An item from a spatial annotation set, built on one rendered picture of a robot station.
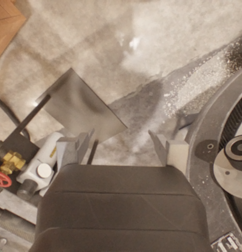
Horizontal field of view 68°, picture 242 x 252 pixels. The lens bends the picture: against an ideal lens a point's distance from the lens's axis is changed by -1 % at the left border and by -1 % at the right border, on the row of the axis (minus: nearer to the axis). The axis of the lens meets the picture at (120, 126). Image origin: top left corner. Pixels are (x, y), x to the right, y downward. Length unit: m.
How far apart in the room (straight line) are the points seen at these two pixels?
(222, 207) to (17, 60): 0.94
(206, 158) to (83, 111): 0.72
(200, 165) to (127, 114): 0.62
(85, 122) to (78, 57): 0.35
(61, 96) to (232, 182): 0.82
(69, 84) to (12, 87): 0.32
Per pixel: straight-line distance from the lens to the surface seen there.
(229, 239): 0.31
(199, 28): 0.80
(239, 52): 0.87
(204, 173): 0.36
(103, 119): 0.97
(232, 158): 0.30
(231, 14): 0.83
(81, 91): 0.91
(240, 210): 0.38
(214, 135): 0.41
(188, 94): 0.88
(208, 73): 0.86
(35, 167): 0.66
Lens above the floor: 0.77
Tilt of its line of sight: 51 degrees down
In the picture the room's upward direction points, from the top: 168 degrees counter-clockwise
